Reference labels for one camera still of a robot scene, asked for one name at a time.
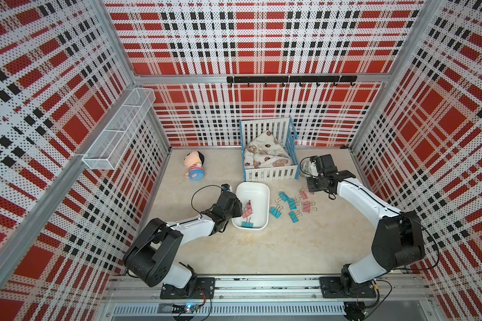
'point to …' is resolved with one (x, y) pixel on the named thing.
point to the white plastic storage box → (255, 198)
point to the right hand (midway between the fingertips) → (316, 181)
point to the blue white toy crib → (284, 130)
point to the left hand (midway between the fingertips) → (240, 204)
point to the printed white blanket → (265, 150)
